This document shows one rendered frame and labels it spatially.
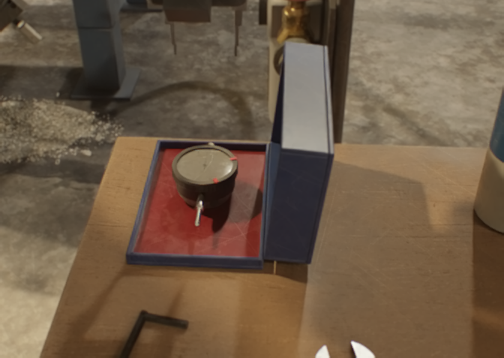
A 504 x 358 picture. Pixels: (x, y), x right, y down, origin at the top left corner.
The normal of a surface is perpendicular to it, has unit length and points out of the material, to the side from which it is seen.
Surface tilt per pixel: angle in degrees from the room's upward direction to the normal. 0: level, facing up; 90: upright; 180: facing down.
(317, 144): 6
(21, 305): 0
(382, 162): 0
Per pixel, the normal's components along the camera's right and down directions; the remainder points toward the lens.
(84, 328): 0.00, -0.79
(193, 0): -0.04, -0.18
